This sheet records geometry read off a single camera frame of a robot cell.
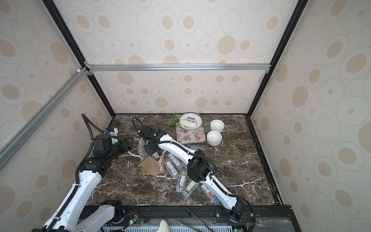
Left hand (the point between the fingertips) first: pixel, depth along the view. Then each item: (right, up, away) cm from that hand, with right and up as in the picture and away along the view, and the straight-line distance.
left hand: (133, 139), depth 78 cm
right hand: (+10, -7, +15) cm, 19 cm away
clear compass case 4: (+26, -26, +6) cm, 37 cm away
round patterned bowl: (+32, +15, +39) cm, 53 cm away
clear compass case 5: (+43, -32, +2) cm, 54 cm away
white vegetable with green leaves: (+26, +10, +32) cm, 42 cm away
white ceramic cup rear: (+51, +8, +32) cm, 61 cm away
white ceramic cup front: (+48, -2, +25) cm, 54 cm away
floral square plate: (+28, 0, +28) cm, 40 cm away
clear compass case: (+10, -11, +10) cm, 18 cm away
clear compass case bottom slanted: (+31, -28, +4) cm, 42 cm away
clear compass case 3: (+19, -19, +12) cm, 29 cm away
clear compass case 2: (+23, -16, +14) cm, 31 cm away
